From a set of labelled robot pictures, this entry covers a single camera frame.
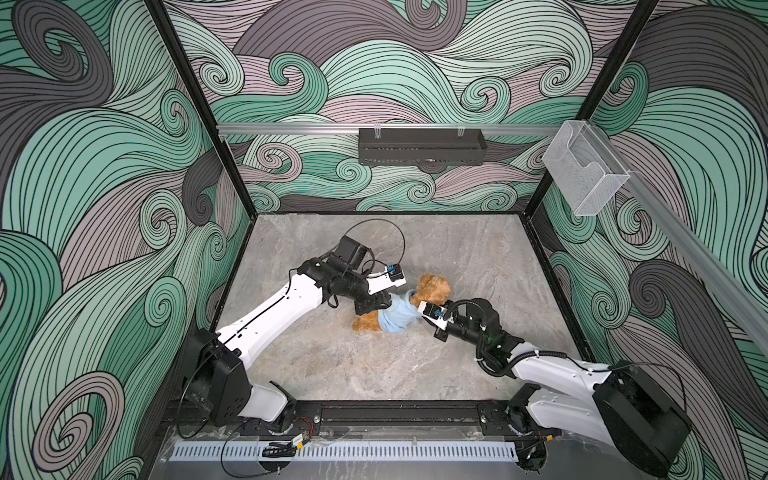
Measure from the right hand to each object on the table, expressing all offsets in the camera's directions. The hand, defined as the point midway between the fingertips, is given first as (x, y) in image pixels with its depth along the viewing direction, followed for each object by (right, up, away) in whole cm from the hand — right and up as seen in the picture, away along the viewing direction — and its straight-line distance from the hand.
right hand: (419, 306), depth 81 cm
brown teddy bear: (+1, +6, -9) cm, 11 cm away
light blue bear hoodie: (-6, -1, -6) cm, 8 cm away
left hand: (-9, +3, -4) cm, 11 cm away
